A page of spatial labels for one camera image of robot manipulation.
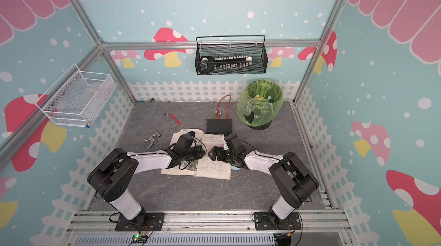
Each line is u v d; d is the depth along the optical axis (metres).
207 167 0.89
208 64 0.89
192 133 0.87
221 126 1.07
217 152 0.81
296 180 0.44
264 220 0.77
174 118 1.13
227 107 1.13
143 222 0.70
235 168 0.89
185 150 0.74
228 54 0.94
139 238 0.73
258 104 0.86
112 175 0.47
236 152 0.71
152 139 1.00
